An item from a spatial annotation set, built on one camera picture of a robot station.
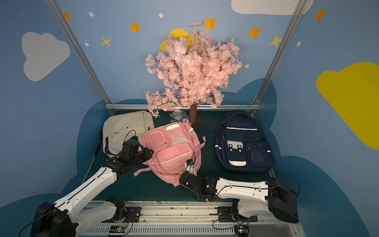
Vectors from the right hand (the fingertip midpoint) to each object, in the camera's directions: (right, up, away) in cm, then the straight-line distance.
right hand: (184, 178), depth 79 cm
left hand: (-18, +15, +4) cm, 24 cm away
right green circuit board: (+29, -24, -6) cm, 39 cm away
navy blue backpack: (+38, +16, +19) cm, 45 cm away
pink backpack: (-8, +15, +17) cm, 24 cm away
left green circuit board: (-32, -23, -7) cm, 40 cm away
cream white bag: (-51, +27, +29) cm, 65 cm away
